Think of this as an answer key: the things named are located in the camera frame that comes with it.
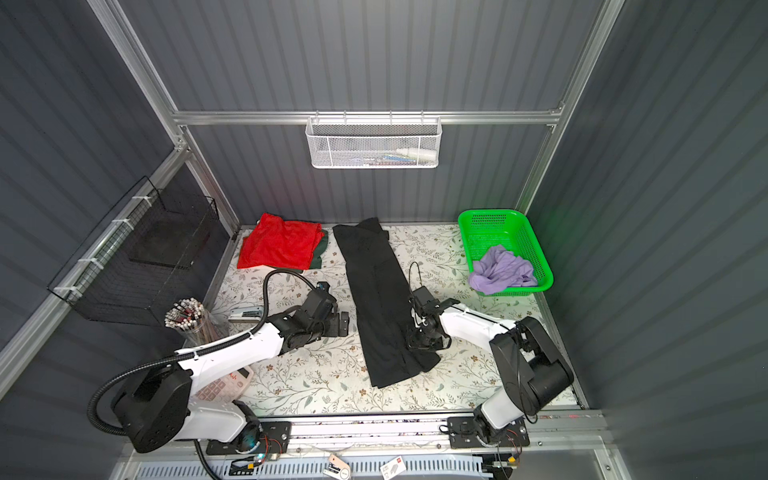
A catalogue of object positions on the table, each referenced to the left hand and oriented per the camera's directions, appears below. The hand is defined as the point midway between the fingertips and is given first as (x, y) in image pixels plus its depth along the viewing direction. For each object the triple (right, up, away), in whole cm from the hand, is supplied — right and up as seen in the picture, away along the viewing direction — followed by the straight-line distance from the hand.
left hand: (337, 319), depth 87 cm
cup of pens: (-36, +3, -12) cm, 38 cm away
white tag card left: (+4, -30, -19) cm, 36 cm away
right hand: (+23, -9, +1) cm, 25 cm away
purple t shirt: (+53, +14, +13) cm, 57 cm away
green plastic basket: (+63, +29, +28) cm, 75 cm away
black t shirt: (+13, +4, +9) cm, 16 cm away
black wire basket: (-48, +16, -15) cm, 53 cm away
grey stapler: (-30, 0, +6) cm, 31 cm away
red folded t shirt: (-25, +23, +22) cm, 41 cm away
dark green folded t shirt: (-11, +17, +21) cm, 29 cm away
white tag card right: (+16, -30, -19) cm, 39 cm away
